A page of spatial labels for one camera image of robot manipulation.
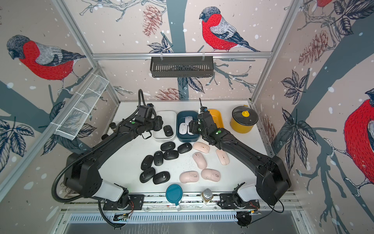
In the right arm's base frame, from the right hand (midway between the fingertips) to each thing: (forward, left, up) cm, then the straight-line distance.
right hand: (194, 122), depth 84 cm
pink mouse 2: (-26, +2, -17) cm, 31 cm away
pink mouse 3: (-24, -11, -16) cm, 31 cm away
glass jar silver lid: (-36, -7, -9) cm, 38 cm away
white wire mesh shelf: (-9, +69, +4) cm, 69 cm away
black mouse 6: (-26, +26, -16) cm, 40 cm away
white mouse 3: (+6, +8, -16) cm, 19 cm away
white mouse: (+15, +5, -16) cm, 22 cm away
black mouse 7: (-27, +18, -17) cm, 36 cm away
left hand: (+2, +20, -1) cm, 20 cm away
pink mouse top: (-7, -5, -18) cm, 20 cm away
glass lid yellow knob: (+11, -34, -7) cm, 37 cm away
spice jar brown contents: (-6, +56, -9) cm, 58 cm away
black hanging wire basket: (+43, +8, +11) cm, 45 cm away
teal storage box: (+16, +11, -18) cm, 26 cm away
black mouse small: (-16, +21, -17) cm, 32 cm away
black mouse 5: (-19, +28, -17) cm, 38 cm away
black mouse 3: (+4, +18, -16) cm, 24 cm away
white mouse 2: (+3, +3, -17) cm, 18 cm away
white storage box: (+14, +19, -15) cm, 28 cm away
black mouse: (-5, +19, +5) cm, 21 cm away
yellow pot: (+4, -28, -10) cm, 30 cm away
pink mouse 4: (-13, -18, -18) cm, 29 cm away
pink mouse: (-15, -4, -18) cm, 24 cm away
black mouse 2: (-7, +17, -17) cm, 25 cm away
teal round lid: (-35, +9, -12) cm, 38 cm away
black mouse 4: (-13, +14, -17) cm, 26 cm away
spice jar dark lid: (+3, +55, -10) cm, 56 cm away
